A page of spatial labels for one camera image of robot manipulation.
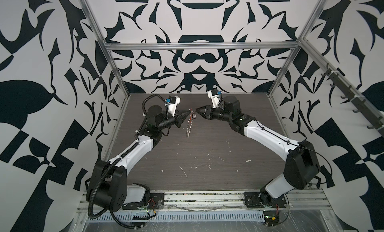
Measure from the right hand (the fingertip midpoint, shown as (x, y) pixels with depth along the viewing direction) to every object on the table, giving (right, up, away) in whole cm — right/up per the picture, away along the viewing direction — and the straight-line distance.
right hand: (197, 109), depth 76 cm
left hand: (-3, +1, -1) cm, 3 cm away
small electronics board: (+34, -51, -5) cm, 62 cm away
